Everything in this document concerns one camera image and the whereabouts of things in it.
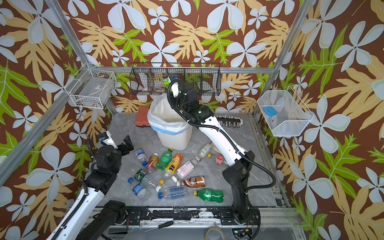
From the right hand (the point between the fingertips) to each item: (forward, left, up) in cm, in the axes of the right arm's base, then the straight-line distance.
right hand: (171, 89), depth 71 cm
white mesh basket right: (-6, -64, -14) cm, 66 cm away
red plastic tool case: (+21, +30, -43) cm, 56 cm away
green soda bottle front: (-38, -19, -38) cm, 57 cm away
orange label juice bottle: (-24, +2, -38) cm, 45 cm away
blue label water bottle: (-35, +19, -38) cm, 55 cm away
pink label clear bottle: (-24, -5, -39) cm, 47 cm away
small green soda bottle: (-17, +6, -38) cm, 42 cm away
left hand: (-16, +27, -17) cm, 36 cm away
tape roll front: (-52, -20, -45) cm, 72 cm away
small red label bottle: (-18, -26, -38) cm, 50 cm away
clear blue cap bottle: (-14, +22, -38) cm, 46 cm away
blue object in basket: (+2, -56, -18) cm, 59 cm away
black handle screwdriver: (-51, +4, -42) cm, 66 cm away
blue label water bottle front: (-37, -1, -38) cm, 53 cm away
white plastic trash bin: (-9, -4, -32) cm, 34 cm away
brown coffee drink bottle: (-32, -11, -38) cm, 51 cm away
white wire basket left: (+13, +48, -7) cm, 50 cm away
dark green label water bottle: (-29, +17, -40) cm, 52 cm away
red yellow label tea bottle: (-21, +13, -37) cm, 45 cm away
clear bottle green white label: (-11, -18, -38) cm, 43 cm away
